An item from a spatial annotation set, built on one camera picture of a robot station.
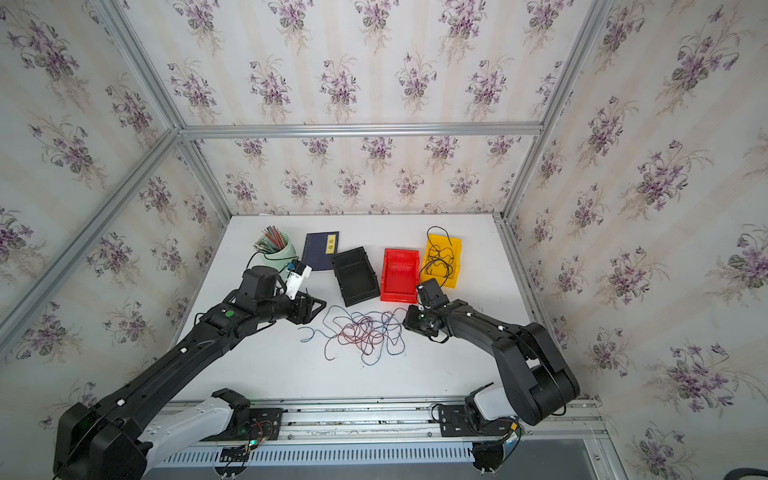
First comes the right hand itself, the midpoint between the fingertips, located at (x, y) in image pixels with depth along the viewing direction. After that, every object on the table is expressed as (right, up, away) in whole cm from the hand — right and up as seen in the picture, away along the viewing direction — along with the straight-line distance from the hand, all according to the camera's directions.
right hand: (408, 324), depth 89 cm
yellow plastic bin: (+13, +18, +16) cm, 27 cm away
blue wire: (-22, +1, +2) cm, 22 cm away
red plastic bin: (-2, +13, +11) cm, 18 cm away
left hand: (-24, +9, -12) cm, 28 cm away
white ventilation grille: (-49, -26, -19) cm, 58 cm away
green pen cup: (-39, +20, 0) cm, 44 cm away
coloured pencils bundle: (-44, +26, +6) cm, 51 cm away
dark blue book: (-32, +22, +19) cm, 43 cm away
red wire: (-13, -2, -1) cm, 14 cm away
